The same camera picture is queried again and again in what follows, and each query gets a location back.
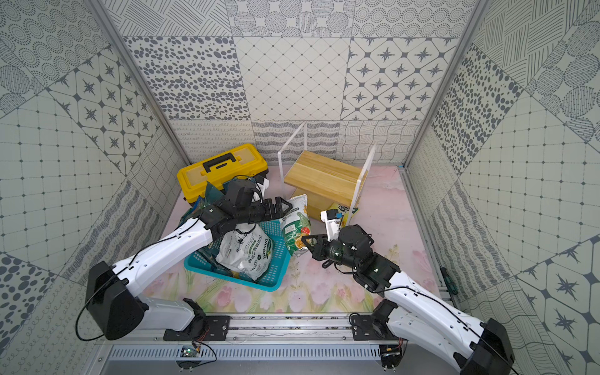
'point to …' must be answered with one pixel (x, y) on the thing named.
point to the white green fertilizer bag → (246, 249)
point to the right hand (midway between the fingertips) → (303, 241)
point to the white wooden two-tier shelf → (320, 181)
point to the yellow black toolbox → (246, 160)
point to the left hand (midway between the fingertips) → (284, 203)
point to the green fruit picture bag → (296, 225)
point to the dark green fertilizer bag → (212, 194)
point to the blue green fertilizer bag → (194, 211)
